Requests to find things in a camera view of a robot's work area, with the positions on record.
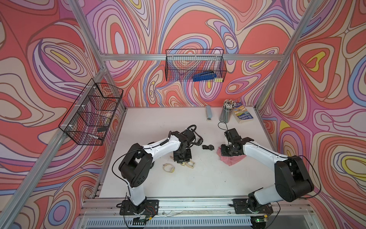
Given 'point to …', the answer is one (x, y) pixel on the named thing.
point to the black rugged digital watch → (200, 141)
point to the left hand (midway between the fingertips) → (189, 162)
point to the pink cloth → (229, 160)
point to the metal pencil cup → (225, 111)
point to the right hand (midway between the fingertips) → (225, 155)
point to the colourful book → (241, 113)
